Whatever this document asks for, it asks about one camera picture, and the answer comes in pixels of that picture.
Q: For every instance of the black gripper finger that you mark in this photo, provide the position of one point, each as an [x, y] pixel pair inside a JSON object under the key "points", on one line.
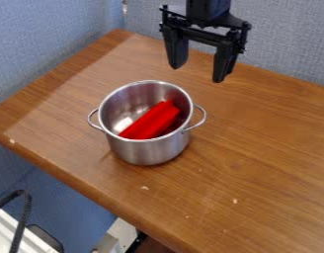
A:
{"points": [[176, 46], [224, 60]]}

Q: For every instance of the stainless steel pot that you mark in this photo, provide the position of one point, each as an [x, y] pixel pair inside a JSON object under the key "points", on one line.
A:
{"points": [[125, 105]]}

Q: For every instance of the white table frame bracket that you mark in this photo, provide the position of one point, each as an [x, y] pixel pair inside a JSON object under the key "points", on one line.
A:
{"points": [[121, 239]]}

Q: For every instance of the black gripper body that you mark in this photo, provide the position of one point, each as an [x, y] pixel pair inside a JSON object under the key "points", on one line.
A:
{"points": [[206, 22]]}

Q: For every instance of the red rectangular block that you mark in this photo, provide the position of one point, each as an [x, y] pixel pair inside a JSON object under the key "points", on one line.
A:
{"points": [[153, 122]]}

